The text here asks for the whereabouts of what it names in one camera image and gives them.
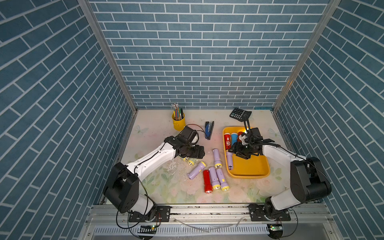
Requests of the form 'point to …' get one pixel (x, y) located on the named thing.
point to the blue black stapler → (209, 129)
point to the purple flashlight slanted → (197, 170)
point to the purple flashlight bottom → (229, 157)
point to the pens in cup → (177, 113)
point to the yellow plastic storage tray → (257, 167)
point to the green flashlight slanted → (191, 162)
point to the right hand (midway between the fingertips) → (233, 152)
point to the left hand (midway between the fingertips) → (202, 154)
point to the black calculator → (240, 115)
